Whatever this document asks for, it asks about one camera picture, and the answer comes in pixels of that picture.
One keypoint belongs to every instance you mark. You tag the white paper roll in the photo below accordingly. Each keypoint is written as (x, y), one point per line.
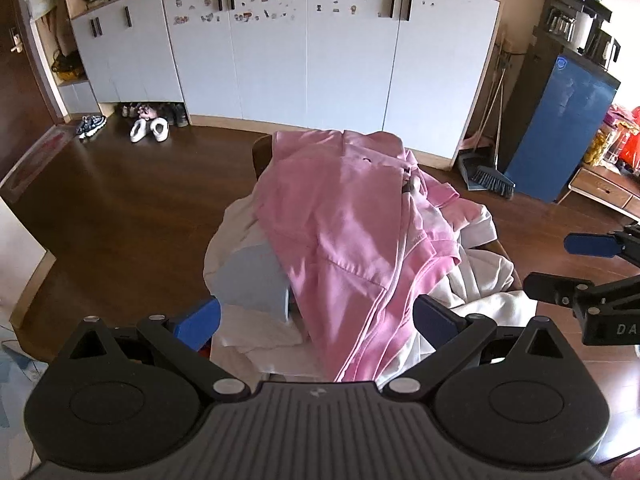
(581, 30)

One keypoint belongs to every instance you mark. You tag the blue refrigerator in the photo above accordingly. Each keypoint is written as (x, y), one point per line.
(560, 125)

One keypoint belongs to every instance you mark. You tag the dark shoes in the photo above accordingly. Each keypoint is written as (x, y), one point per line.
(179, 115)

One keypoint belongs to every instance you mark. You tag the grey-blue garment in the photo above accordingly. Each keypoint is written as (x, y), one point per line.
(250, 280)

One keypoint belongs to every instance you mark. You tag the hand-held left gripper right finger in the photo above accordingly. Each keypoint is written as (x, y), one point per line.
(435, 317)

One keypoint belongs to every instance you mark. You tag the pink t-shirt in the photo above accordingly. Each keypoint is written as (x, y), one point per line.
(325, 210)

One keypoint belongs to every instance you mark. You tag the yellow and black bag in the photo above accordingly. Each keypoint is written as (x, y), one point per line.
(67, 65)

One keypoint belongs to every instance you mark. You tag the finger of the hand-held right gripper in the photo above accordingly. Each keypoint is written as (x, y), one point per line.
(550, 287)
(590, 245)

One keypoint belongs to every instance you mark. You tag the dark brown door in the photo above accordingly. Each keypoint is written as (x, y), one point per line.
(20, 75)

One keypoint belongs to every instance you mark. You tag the broom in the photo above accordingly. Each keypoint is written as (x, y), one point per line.
(495, 180)

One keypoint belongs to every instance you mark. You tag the colourful packaged goods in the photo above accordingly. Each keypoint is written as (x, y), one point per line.
(617, 140)

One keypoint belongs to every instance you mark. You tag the pair of patterned sneakers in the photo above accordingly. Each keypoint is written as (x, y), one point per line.
(91, 126)

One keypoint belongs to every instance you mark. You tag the white slipper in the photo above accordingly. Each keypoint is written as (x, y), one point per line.
(160, 130)
(139, 131)

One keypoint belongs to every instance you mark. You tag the wooden side table with drawers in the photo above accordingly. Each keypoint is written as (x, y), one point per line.
(600, 190)

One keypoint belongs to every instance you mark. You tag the grey dustpan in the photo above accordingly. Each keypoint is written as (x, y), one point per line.
(470, 170)

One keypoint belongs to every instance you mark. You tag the black appliance rack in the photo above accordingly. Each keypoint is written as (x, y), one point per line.
(557, 5)

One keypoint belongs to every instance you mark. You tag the red doormat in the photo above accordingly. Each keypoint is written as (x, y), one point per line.
(45, 147)

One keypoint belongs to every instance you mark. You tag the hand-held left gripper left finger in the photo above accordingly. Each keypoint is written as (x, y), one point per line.
(197, 317)

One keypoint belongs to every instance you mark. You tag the white cabinet with stickers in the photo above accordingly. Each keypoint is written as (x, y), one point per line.
(300, 60)

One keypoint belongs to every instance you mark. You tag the pink shoes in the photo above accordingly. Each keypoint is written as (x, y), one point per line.
(145, 111)

